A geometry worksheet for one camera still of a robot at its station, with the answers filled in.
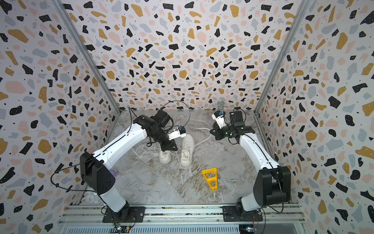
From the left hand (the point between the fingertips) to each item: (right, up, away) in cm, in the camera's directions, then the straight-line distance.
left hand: (177, 147), depth 77 cm
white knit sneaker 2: (+5, -4, +15) cm, 16 cm away
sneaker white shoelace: (+9, -2, +14) cm, 17 cm away
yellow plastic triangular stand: (+19, -20, +9) cm, 29 cm away
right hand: (+19, +8, +7) cm, 22 cm away
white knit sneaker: (-9, -8, +13) cm, 18 cm away
